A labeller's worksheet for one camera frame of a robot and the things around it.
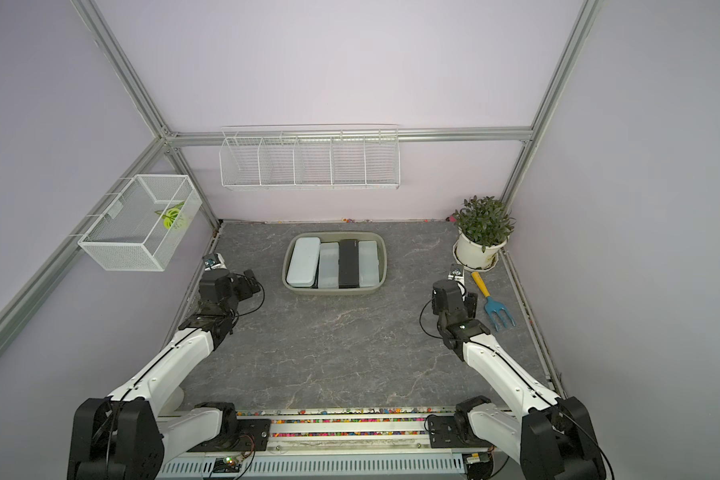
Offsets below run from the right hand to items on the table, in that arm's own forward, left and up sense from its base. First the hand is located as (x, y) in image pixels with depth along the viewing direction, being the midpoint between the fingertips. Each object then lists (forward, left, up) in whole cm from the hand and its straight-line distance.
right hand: (454, 289), depth 86 cm
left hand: (+3, +63, +3) cm, 63 cm away
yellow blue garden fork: (0, -15, -11) cm, 19 cm away
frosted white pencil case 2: (+16, +39, -9) cm, 43 cm away
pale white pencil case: (+16, +47, -8) cm, 51 cm away
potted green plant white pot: (+18, -11, +7) cm, 22 cm away
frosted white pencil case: (+19, +25, -10) cm, 33 cm away
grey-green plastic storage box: (+28, +37, -8) cm, 47 cm away
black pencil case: (+16, +32, -8) cm, 37 cm away
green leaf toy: (+14, +80, +17) cm, 83 cm away
